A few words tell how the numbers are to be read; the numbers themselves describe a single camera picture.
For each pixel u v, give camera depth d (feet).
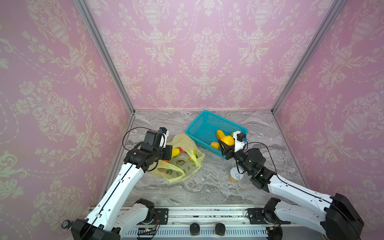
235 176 2.68
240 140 2.04
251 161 1.85
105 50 2.81
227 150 2.17
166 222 2.39
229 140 2.30
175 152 3.03
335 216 1.31
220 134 3.28
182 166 2.93
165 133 2.26
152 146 1.82
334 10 2.29
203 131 3.59
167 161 2.20
